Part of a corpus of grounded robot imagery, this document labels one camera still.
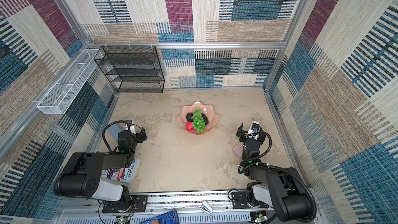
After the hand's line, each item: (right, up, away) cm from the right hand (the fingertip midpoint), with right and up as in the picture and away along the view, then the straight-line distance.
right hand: (250, 126), depth 86 cm
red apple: (-34, -1, +6) cm, 35 cm away
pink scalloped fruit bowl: (-23, +9, +18) cm, 31 cm away
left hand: (-66, -1, +6) cm, 66 cm away
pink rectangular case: (-6, -13, +5) cm, 15 cm away
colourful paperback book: (-68, -24, -5) cm, 72 cm away
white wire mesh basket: (-91, +16, -14) cm, 93 cm away
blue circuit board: (-40, -35, -21) cm, 57 cm away
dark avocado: (-24, +3, +12) cm, 27 cm away
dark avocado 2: (-35, +4, +13) cm, 37 cm away
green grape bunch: (-28, +2, +3) cm, 29 cm away
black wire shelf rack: (-76, +37, +26) cm, 88 cm away
